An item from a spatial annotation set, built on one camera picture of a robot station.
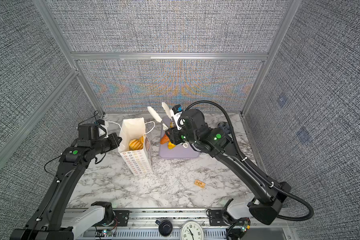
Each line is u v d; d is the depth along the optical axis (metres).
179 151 0.98
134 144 0.86
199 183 0.84
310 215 0.39
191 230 0.68
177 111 0.55
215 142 0.43
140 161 0.76
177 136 0.57
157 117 0.64
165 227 0.70
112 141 0.64
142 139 0.90
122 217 0.73
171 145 0.98
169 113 0.67
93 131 0.55
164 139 1.00
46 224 0.37
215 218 0.73
